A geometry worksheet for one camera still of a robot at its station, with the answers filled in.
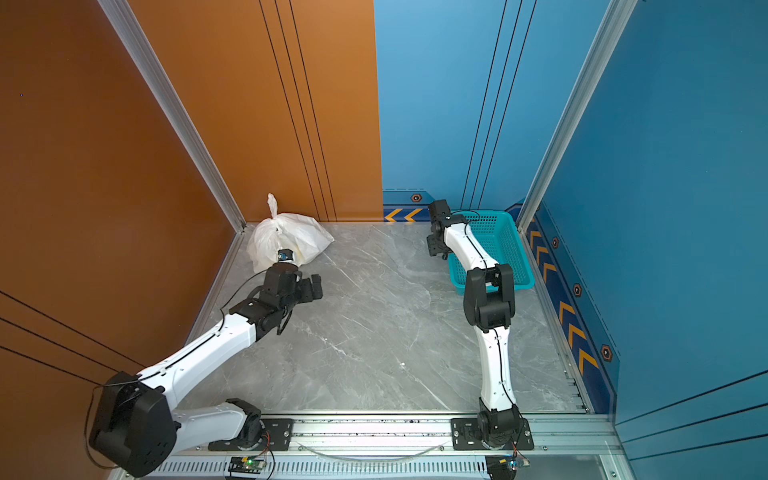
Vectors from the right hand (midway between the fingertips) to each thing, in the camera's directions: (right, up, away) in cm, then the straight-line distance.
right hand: (444, 246), depth 103 cm
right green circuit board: (+8, -53, -32) cm, 63 cm away
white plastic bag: (-50, +4, -1) cm, 50 cm away
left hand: (-43, -9, -17) cm, 47 cm away
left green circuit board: (-54, -53, -32) cm, 82 cm away
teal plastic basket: (+23, +4, +10) cm, 25 cm away
